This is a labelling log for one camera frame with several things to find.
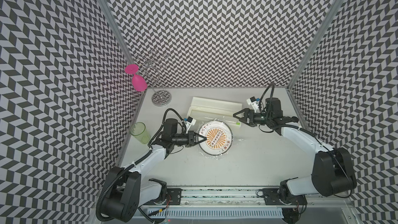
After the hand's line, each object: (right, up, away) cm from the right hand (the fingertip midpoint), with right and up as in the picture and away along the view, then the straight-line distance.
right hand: (236, 120), depth 80 cm
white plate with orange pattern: (-9, -8, -4) cm, 13 cm away
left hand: (-16, -10, -3) cm, 19 cm away
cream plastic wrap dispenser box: (-15, +4, +29) cm, 33 cm away
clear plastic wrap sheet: (-10, -17, -7) cm, 20 cm away
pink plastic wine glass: (-58, +21, +15) cm, 63 cm away
